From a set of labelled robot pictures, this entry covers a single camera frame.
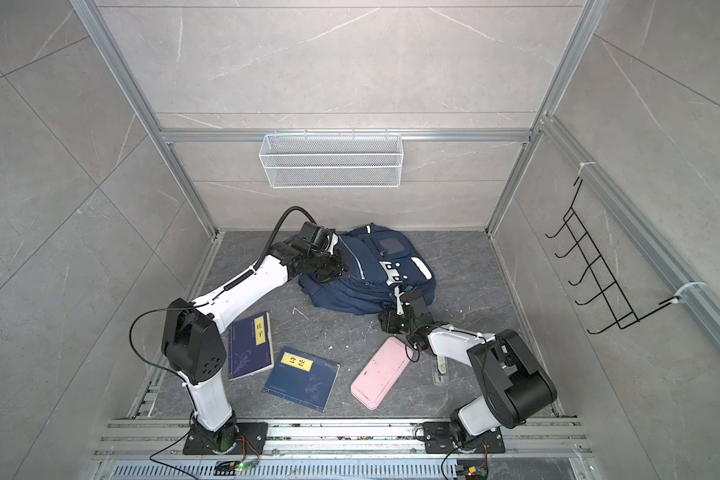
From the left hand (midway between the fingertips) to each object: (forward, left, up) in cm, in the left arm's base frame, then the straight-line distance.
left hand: (356, 264), depth 84 cm
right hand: (-7, -9, -17) cm, 21 cm away
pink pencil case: (-26, -6, -18) cm, 32 cm away
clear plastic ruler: (-27, -23, -20) cm, 40 cm away
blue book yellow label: (-25, +16, -20) cm, 36 cm away
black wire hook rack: (-21, -54, +12) cm, 60 cm away
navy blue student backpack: (+10, -8, -11) cm, 17 cm away
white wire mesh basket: (+38, +8, +10) cm, 40 cm away
